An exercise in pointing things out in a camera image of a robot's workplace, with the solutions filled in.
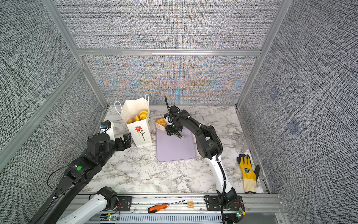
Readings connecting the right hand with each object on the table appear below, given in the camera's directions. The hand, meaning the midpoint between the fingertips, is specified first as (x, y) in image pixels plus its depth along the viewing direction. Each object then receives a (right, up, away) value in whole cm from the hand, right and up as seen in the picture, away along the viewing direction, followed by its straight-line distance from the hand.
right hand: (170, 127), depth 100 cm
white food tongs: (-6, 0, -1) cm, 6 cm away
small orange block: (+12, -38, -27) cm, 48 cm away
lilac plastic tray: (+1, -13, -6) cm, 14 cm away
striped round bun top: (-20, +7, -12) cm, 25 cm away
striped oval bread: (-24, +5, -12) cm, 28 cm away
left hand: (-21, -1, -30) cm, 37 cm away
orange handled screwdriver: (-8, -39, -30) cm, 50 cm away
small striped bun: (-16, +9, -14) cm, 23 cm away
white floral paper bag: (-17, 0, -17) cm, 24 cm away
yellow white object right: (+47, -27, -19) cm, 57 cm away
